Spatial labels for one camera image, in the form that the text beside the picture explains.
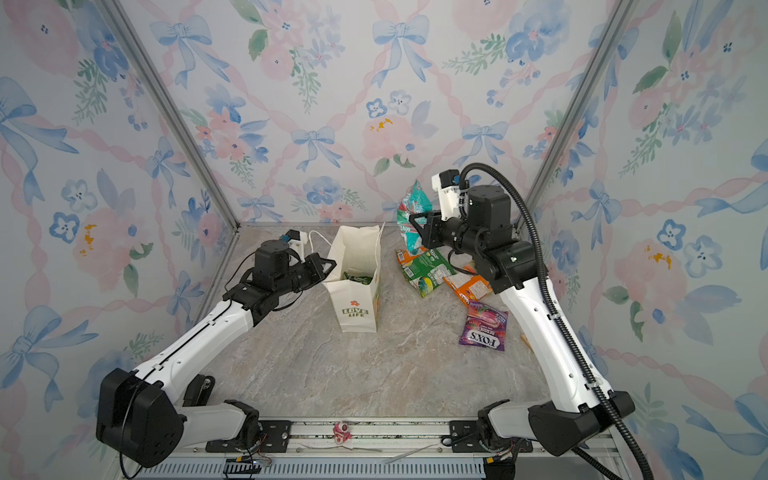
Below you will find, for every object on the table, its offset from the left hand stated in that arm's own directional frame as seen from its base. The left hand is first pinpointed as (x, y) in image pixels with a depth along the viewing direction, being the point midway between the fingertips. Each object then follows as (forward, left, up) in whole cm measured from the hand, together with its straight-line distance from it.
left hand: (338, 259), depth 78 cm
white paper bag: (+8, -4, -6) cm, 10 cm away
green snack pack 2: (+5, -6, -16) cm, 18 cm away
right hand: (-1, -18, +17) cm, 25 cm away
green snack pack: (+12, -26, -22) cm, 36 cm away
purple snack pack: (-8, -42, -22) cm, 48 cm away
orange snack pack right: (+7, -40, -23) cm, 47 cm away
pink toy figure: (-36, -2, -21) cm, 42 cm away
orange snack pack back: (+19, -19, -22) cm, 34 cm away
